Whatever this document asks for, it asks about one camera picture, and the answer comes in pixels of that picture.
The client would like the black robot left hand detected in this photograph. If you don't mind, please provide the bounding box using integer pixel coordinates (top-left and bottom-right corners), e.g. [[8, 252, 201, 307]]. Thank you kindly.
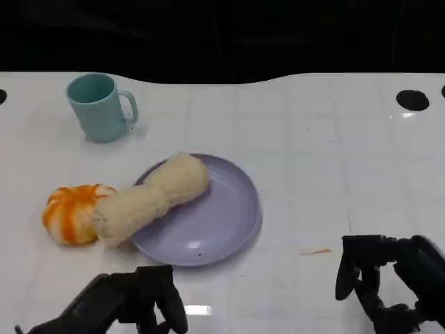
[[15, 264, 188, 334]]

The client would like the orange and white toy bread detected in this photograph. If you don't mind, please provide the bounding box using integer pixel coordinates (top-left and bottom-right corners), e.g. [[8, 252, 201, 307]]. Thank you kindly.
[[42, 184, 118, 247]]

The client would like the pale green mug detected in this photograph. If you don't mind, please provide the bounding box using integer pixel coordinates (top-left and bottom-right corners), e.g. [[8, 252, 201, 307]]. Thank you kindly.
[[65, 72, 140, 144]]

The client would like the beige towel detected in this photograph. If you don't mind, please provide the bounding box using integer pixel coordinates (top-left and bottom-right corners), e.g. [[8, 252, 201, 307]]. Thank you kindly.
[[92, 152, 211, 248]]

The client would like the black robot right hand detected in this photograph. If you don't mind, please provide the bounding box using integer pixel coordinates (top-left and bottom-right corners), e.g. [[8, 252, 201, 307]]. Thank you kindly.
[[335, 234, 445, 334]]

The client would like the lilac plate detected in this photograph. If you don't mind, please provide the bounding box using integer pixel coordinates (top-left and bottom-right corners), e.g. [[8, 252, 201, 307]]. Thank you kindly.
[[130, 154, 264, 268]]

